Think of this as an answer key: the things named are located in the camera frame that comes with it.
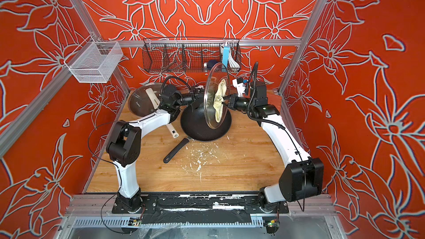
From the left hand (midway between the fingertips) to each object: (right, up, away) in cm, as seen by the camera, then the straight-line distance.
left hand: (212, 95), depth 72 cm
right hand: (+2, -2, +1) cm, 3 cm away
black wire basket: (-16, +27, +28) cm, 42 cm away
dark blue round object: (-1, +21, +27) cm, 34 cm away
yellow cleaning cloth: (+3, -2, -2) cm, 4 cm away
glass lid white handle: (-39, +4, +28) cm, 48 cm away
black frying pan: (-8, -15, +27) cm, 32 cm away
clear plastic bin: (-67, +20, +20) cm, 73 cm away
